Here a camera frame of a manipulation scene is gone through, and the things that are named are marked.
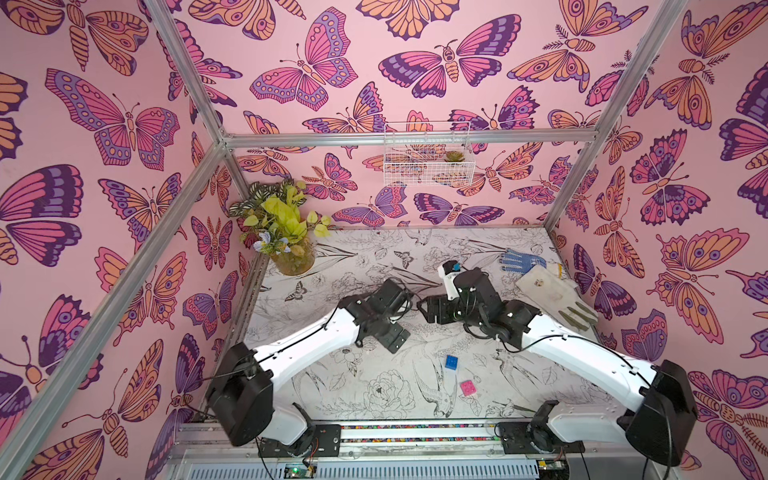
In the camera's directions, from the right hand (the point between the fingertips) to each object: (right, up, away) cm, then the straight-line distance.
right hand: (431, 302), depth 79 cm
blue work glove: (+36, +10, +31) cm, 48 cm away
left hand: (-11, -7, +4) cm, 13 cm away
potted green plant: (-48, +23, +12) cm, 55 cm away
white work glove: (+46, -1, +21) cm, 50 cm away
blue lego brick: (+7, -18, +6) cm, 20 cm away
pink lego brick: (+10, -23, +1) cm, 25 cm away
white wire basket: (+1, +45, +16) cm, 48 cm away
